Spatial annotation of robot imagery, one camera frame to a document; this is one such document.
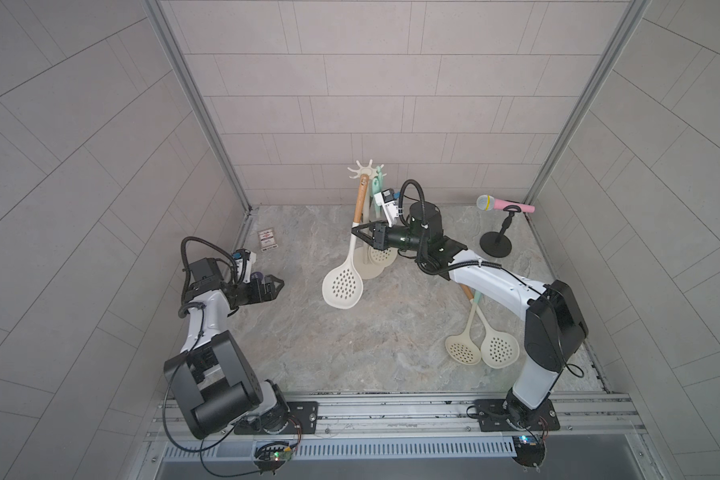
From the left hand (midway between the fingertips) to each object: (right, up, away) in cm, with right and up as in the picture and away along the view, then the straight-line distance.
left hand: (270, 279), depth 85 cm
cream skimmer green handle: (+33, +6, +3) cm, 34 cm away
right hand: (+26, +13, -11) cm, 31 cm away
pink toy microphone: (+64, +22, +3) cm, 68 cm away
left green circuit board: (+8, -36, -21) cm, 42 cm away
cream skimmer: (+22, +1, -10) cm, 25 cm away
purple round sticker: (-8, -1, +11) cm, 14 cm away
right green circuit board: (+66, -37, -17) cm, 78 cm away
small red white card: (-8, +11, +19) cm, 23 cm away
